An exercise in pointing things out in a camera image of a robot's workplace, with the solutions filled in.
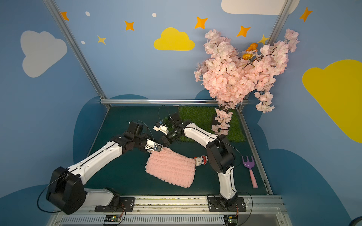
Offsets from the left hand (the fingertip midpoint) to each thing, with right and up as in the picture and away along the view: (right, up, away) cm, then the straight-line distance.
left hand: (154, 136), depth 85 cm
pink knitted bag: (+11, -17, -3) cm, 21 cm away
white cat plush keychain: (+30, -15, +3) cm, 34 cm away
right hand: (+4, -4, -1) cm, 5 cm away
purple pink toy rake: (+61, -19, +5) cm, 64 cm away
